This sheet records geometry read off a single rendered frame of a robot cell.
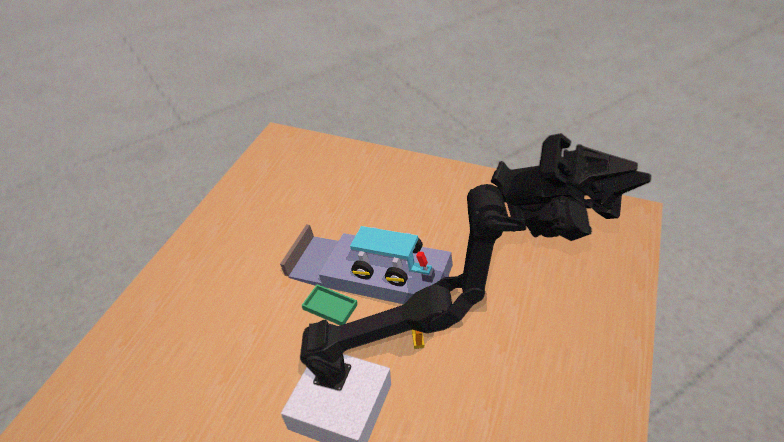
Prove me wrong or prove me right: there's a grey-blue ramp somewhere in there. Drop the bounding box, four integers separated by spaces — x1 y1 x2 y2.
280 224 453 304

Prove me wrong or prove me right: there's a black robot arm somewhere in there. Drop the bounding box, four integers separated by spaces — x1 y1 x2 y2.
300 161 593 391

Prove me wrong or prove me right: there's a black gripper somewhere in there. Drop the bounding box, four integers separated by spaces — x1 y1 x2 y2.
530 133 651 219

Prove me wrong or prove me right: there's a teal wheeled trolley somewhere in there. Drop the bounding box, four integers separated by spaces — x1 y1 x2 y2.
350 226 432 286

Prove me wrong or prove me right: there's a green tray floor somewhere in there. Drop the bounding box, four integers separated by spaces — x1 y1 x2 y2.
307 290 353 320

